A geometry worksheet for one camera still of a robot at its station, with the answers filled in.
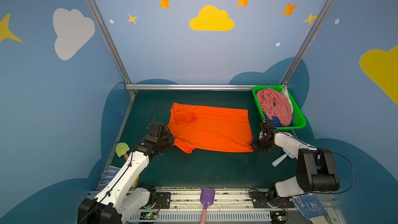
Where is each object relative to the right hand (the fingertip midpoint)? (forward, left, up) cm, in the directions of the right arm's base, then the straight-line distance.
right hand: (253, 145), depth 92 cm
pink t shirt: (+27, -18, +7) cm, 33 cm away
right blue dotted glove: (-30, -23, -2) cm, 38 cm away
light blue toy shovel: (-10, -11, -1) cm, 14 cm away
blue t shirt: (+15, -17, +3) cm, 23 cm away
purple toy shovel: (-29, +27, 0) cm, 39 cm away
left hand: (-4, +44, +13) cm, 46 cm away
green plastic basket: (+18, -31, +4) cm, 36 cm away
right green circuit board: (-35, -7, -3) cm, 35 cm away
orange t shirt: (+12, +37, -2) cm, 39 cm away
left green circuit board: (-38, +55, -1) cm, 66 cm away
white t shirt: (+38, -27, +8) cm, 48 cm away
